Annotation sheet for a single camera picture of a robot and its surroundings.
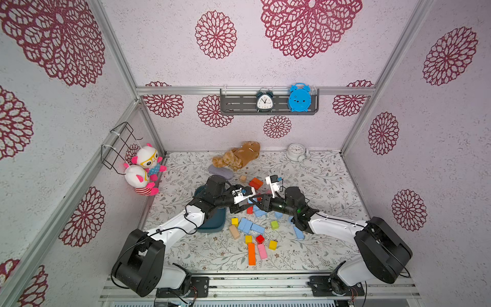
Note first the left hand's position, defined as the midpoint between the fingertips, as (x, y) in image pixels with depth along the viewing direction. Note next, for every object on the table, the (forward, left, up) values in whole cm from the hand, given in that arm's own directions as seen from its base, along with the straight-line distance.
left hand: (249, 196), depth 82 cm
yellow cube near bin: (-5, +7, -14) cm, 16 cm away
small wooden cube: (+20, +3, -15) cm, 25 cm away
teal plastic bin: (-8, +15, -10) cm, 20 cm away
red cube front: (-14, -5, -13) cm, 20 cm away
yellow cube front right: (-16, -11, -14) cm, 24 cm away
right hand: (-2, 0, +3) cm, 3 cm away
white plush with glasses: (+20, +49, +2) cm, 53 cm away
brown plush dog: (+29, +5, -7) cm, 31 cm away
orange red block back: (+16, -4, -14) cm, 22 cm away
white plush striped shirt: (+6, +48, +4) cm, 49 cm away
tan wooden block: (-11, +7, -15) cm, 19 cm away
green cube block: (-7, -12, -15) cm, 20 cm away
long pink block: (-19, -6, -15) cm, 25 cm away
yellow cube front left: (-14, 0, -13) cm, 19 cm away
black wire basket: (+13, +54, +17) cm, 58 cm away
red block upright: (+1, -1, -15) cm, 15 cm away
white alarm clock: (+39, -30, -14) cm, 51 cm away
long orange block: (-20, -1, -15) cm, 25 cm away
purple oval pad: (+23, +13, -13) cm, 29 cm away
